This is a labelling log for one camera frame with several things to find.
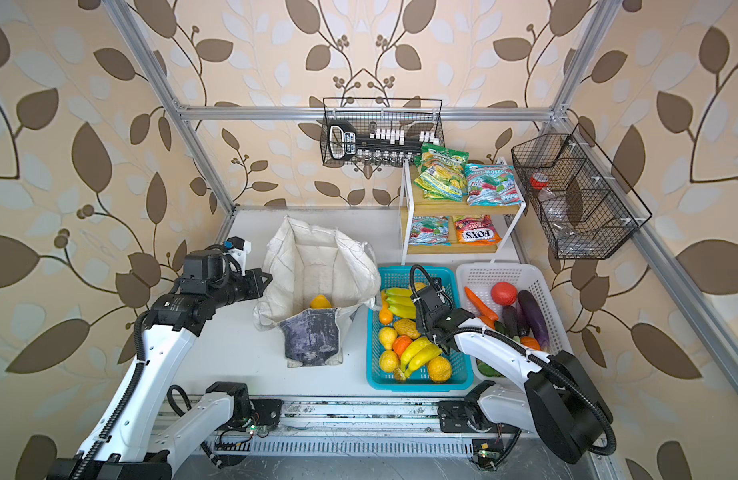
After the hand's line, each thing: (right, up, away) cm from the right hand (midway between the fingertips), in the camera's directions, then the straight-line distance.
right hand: (432, 318), depth 87 cm
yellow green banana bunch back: (-10, +5, +1) cm, 11 cm away
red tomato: (+23, +7, +3) cm, 24 cm away
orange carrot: (+15, +2, 0) cm, 15 cm away
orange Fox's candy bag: (+14, +26, +2) cm, 30 cm away
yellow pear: (-13, -4, -4) cm, 15 cm away
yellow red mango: (-33, +4, +2) cm, 34 cm away
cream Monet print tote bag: (-41, +16, +11) cm, 45 cm away
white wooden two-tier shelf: (+6, +27, +4) cm, 28 cm away
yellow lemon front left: (-13, -9, -9) cm, 18 cm away
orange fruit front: (0, -10, -11) cm, 15 cm away
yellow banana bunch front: (-5, -6, -10) cm, 13 cm away
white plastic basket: (+31, +12, +5) cm, 34 cm away
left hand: (-43, +15, -14) cm, 47 cm away
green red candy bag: (0, +26, +1) cm, 26 cm away
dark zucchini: (+23, +1, -1) cm, 23 cm away
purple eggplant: (+28, +1, -3) cm, 28 cm away
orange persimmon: (-10, -5, -7) cm, 13 cm away
